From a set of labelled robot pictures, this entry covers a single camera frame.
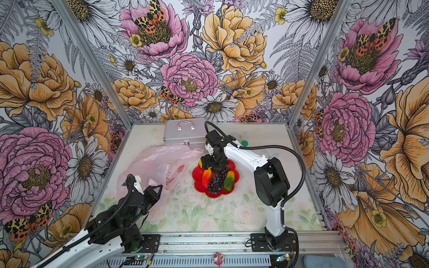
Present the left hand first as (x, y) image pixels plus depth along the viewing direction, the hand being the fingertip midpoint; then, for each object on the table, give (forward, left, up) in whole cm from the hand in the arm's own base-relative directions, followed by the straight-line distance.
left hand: (163, 190), depth 75 cm
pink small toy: (-24, -24, -10) cm, 36 cm away
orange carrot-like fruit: (+12, -18, -11) cm, 24 cm away
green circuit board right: (-24, -52, -15) cm, 59 cm away
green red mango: (+8, -30, -8) cm, 32 cm away
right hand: (+13, -21, -5) cm, 25 cm away
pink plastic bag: (+10, 0, +3) cm, 11 cm away
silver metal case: (+35, -6, 0) cm, 35 cm away
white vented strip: (-25, -16, -8) cm, 31 cm away
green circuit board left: (-23, +8, -15) cm, 29 cm away
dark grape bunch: (+8, -24, -10) cm, 27 cm away
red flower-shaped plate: (+15, -13, -13) cm, 23 cm away
